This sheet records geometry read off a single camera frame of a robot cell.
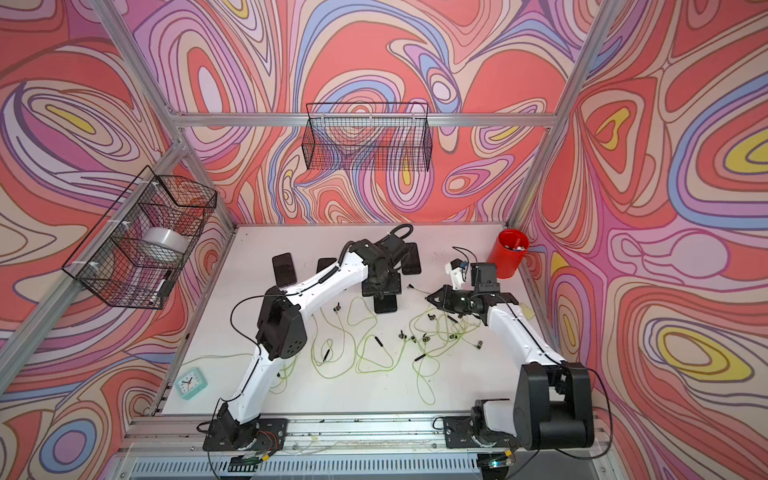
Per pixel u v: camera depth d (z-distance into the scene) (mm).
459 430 734
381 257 656
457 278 785
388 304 885
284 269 1078
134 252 690
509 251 969
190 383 801
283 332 543
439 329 908
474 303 635
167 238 735
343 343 885
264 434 722
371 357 864
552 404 413
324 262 1068
